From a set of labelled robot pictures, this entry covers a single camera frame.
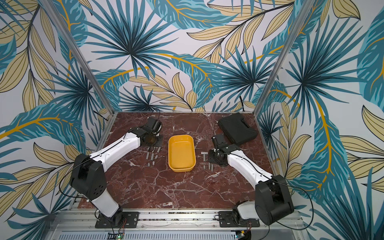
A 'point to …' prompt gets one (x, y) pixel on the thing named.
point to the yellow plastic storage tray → (181, 156)
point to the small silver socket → (158, 149)
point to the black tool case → (236, 130)
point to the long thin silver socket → (204, 157)
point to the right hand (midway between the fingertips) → (212, 158)
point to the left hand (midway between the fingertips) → (159, 143)
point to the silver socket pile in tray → (152, 156)
